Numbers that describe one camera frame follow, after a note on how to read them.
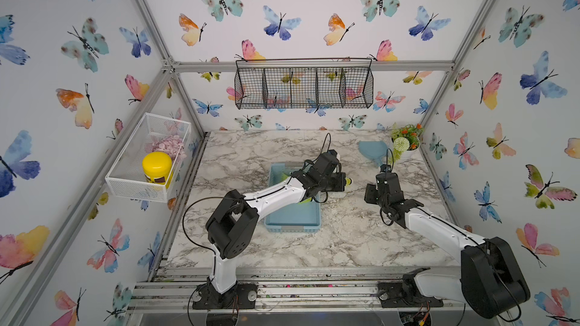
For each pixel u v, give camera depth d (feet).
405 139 3.21
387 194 2.22
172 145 2.24
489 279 1.37
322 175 2.19
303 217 2.98
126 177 2.12
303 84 3.23
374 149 3.76
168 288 2.54
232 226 1.57
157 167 2.05
